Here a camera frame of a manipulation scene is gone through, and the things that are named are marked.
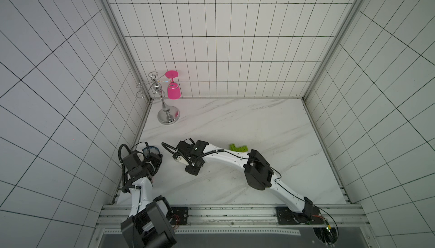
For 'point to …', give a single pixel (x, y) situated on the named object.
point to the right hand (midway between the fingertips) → (193, 161)
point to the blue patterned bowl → (152, 149)
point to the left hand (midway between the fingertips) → (163, 155)
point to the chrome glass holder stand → (168, 115)
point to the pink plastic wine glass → (174, 92)
